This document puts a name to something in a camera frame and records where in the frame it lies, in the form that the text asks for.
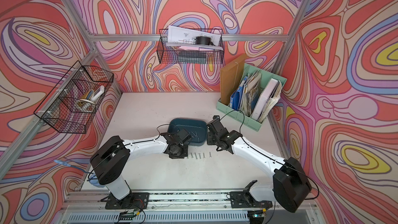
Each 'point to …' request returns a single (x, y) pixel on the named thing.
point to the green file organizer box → (247, 121)
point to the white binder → (268, 93)
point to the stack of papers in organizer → (251, 92)
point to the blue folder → (236, 97)
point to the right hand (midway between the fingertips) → (213, 140)
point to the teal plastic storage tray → (197, 128)
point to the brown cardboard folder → (231, 77)
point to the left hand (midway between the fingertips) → (188, 156)
